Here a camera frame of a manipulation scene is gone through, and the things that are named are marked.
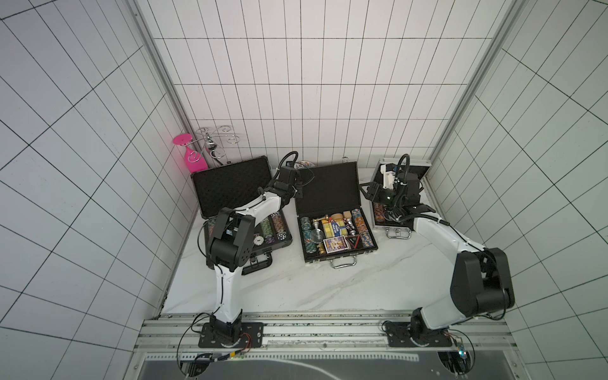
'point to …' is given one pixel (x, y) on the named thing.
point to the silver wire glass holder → (209, 143)
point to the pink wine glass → (195, 159)
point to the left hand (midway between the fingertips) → (296, 188)
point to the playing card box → (336, 244)
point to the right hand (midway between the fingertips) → (365, 182)
